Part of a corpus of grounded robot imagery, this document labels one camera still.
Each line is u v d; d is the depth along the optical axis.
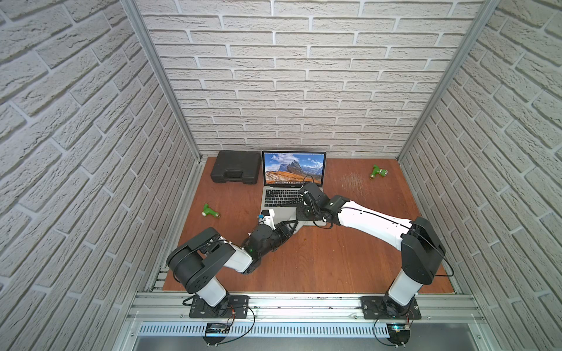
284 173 1.01
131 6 0.69
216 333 0.71
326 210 0.62
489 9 0.69
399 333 0.69
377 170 1.12
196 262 0.46
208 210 0.96
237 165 1.10
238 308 0.73
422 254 0.45
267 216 0.81
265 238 0.67
